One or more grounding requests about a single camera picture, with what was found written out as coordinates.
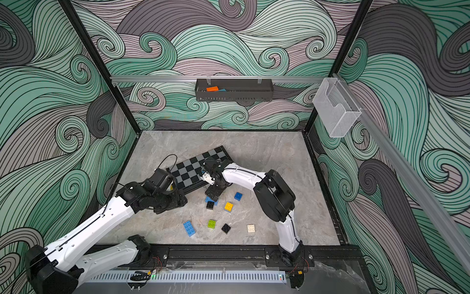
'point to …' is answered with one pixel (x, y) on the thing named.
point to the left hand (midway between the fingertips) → (181, 201)
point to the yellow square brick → (228, 206)
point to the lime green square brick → (212, 223)
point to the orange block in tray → (216, 88)
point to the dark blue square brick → (238, 196)
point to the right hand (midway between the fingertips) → (220, 188)
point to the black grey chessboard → (188, 173)
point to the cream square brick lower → (251, 228)
